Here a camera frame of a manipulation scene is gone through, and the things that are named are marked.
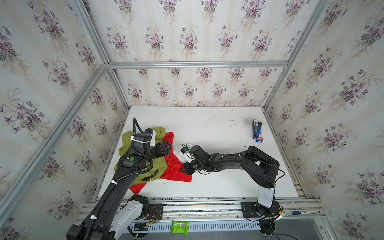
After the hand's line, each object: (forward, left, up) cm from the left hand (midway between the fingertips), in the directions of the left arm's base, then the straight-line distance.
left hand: (164, 145), depth 77 cm
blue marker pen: (-28, -68, -17) cm, 76 cm away
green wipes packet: (-34, -9, -17) cm, 39 cm away
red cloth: (-8, -4, -17) cm, 19 cm away
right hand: (-8, -8, -16) cm, 19 cm away
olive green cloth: (-6, +3, -10) cm, 12 cm away
